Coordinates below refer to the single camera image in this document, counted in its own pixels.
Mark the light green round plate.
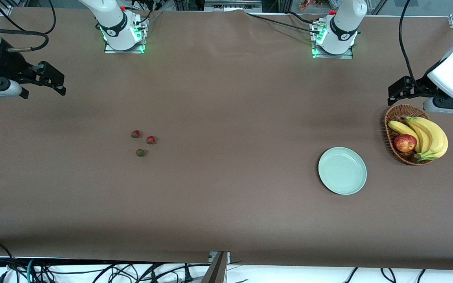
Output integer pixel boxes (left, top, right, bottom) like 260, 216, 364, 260
318, 147, 367, 196

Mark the brown wicker basket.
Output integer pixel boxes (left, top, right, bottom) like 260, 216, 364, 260
384, 104, 435, 166

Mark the red apple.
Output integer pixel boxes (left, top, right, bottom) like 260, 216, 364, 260
394, 134, 418, 153

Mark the yellow banana bunch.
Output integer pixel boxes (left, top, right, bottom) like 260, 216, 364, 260
388, 116, 449, 162

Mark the brown table cover sheet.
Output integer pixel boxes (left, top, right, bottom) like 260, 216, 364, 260
0, 7, 453, 272

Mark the grey metal box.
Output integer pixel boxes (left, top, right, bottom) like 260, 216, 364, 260
204, 0, 262, 11

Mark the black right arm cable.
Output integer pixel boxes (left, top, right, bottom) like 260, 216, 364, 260
0, 0, 57, 53

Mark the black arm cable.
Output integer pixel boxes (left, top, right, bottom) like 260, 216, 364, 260
398, 0, 427, 93
0, 0, 57, 53

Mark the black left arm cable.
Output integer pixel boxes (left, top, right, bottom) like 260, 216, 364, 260
398, 0, 427, 93

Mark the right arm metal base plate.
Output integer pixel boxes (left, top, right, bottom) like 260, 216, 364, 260
104, 18, 148, 54

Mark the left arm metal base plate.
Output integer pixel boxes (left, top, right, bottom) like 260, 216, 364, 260
311, 22, 354, 59

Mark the teal cable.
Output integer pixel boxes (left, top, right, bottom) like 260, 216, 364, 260
25, 258, 37, 283

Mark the aluminium frame post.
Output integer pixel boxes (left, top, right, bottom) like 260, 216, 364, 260
201, 251, 231, 283

